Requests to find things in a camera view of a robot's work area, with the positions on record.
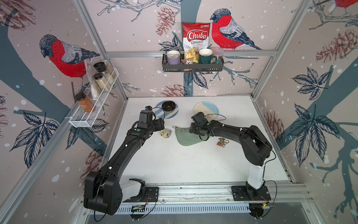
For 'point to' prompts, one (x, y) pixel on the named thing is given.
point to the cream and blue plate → (209, 110)
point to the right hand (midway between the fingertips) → (191, 128)
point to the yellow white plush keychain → (165, 133)
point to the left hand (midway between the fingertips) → (161, 118)
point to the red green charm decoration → (222, 142)
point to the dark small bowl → (168, 106)
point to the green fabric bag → (185, 138)
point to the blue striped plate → (160, 112)
